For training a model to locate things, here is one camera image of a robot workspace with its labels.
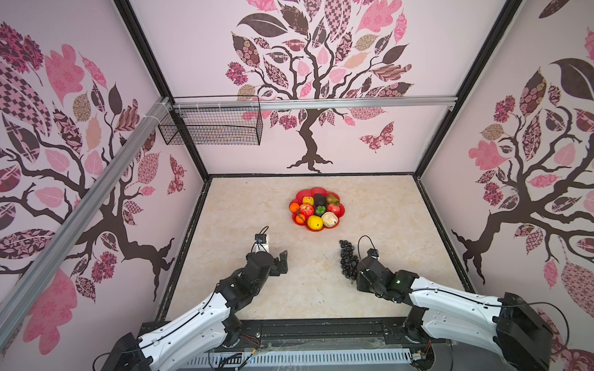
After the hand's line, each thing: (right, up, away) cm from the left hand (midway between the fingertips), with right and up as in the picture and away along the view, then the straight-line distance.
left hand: (275, 257), depth 82 cm
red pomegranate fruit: (+12, +16, +18) cm, 27 cm away
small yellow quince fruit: (+13, +21, +22) cm, 32 cm away
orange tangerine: (+6, +17, +18) cm, 26 cm away
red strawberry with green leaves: (+24, +17, +19) cm, 34 cm away
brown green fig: (+23, +21, +21) cm, 38 cm away
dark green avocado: (+18, +20, +23) cm, 35 cm away
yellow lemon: (+15, +11, +13) cm, 23 cm away
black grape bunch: (+27, -2, +3) cm, 27 cm away
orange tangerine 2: (+9, +12, +15) cm, 22 cm away
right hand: (+30, -9, +3) cm, 31 cm away
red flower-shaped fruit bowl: (+16, +16, +19) cm, 30 cm away
